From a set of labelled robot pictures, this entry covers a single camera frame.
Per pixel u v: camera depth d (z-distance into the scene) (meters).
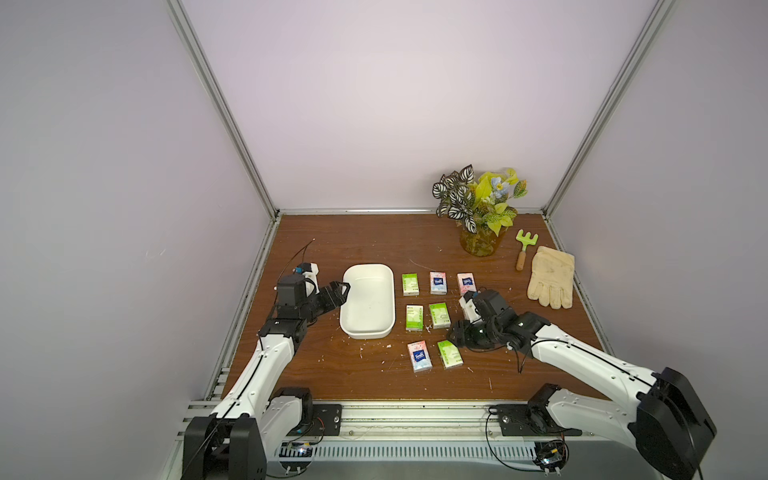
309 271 0.77
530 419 0.67
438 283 0.97
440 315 0.90
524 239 1.10
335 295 0.75
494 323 0.63
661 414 0.39
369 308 0.92
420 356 0.81
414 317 0.89
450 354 0.81
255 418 0.42
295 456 0.72
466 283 0.97
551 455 0.70
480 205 0.92
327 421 0.73
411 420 0.75
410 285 0.96
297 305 0.64
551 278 1.00
